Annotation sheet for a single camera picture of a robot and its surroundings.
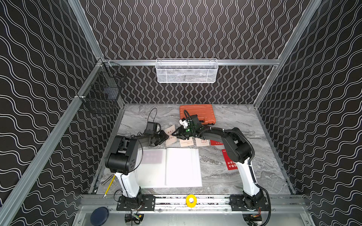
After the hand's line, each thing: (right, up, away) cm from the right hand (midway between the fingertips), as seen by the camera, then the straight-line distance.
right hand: (173, 135), depth 96 cm
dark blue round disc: (-35, -38, -26) cm, 57 cm away
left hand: (-1, -1, +1) cm, 2 cm away
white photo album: (-2, -19, -10) cm, 21 cm away
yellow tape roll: (+11, -34, -23) cm, 42 cm away
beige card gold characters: (+10, -5, +1) cm, 11 cm away
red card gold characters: (-13, -13, -6) cm, 19 cm away
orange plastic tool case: (+25, +16, +13) cm, 32 cm away
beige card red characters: (-1, -3, +1) cm, 3 cm away
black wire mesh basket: (-48, +27, -1) cm, 55 cm away
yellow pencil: (-35, -27, -16) cm, 47 cm away
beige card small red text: (+20, -5, +1) cm, 21 cm away
